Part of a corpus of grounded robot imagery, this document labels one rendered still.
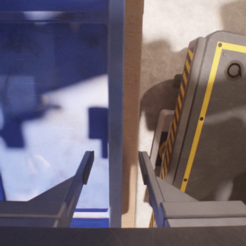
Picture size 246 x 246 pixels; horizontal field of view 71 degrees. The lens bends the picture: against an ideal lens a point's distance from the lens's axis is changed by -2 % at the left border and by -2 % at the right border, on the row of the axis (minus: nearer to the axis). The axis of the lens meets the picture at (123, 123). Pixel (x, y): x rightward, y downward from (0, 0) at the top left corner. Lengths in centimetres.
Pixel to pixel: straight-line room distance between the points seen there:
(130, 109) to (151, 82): 48
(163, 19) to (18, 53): 58
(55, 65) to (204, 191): 45
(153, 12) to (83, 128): 59
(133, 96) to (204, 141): 26
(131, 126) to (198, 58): 24
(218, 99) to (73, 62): 33
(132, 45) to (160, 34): 50
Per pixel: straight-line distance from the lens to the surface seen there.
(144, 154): 16
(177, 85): 62
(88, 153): 16
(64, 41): 24
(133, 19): 25
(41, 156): 28
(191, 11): 79
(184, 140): 44
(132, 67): 24
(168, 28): 75
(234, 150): 51
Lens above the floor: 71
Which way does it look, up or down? 75 degrees down
